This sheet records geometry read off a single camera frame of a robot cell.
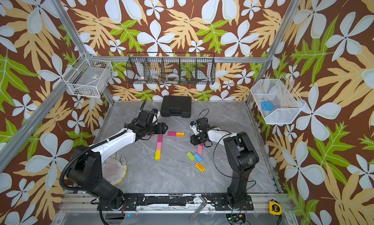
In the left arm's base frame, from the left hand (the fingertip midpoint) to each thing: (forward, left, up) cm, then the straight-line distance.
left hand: (164, 125), depth 89 cm
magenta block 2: (-11, -23, -5) cm, 26 cm away
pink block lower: (-10, -22, -13) cm, 27 cm away
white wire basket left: (+20, +45, +21) cm, 53 cm away
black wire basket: (+34, -1, +19) cm, 39 cm away
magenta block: (-2, +4, -13) cm, 14 cm away
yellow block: (-14, +4, -13) cm, 19 cm away
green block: (-15, -16, -13) cm, 25 cm away
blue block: (-16, -21, -12) cm, 29 cm away
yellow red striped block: (-22, -23, -12) cm, 34 cm away
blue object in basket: (+5, -60, +13) cm, 62 cm away
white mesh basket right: (+2, -67, +18) cm, 70 cm away
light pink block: (-8, +4, -12) cm, 15 cm away
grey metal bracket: (-44, -20, -12) cm, 50 cm away
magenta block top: (+2, -3, -12) cm, 13 cm away
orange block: (+1, -9, -13) cm, 16 cm away
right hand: (-2, -19, -13) cm, 23 cm away
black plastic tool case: (+24, -5, -9) cm, 26 cm away
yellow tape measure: (-42, -57, -10) cm, 72 cm away
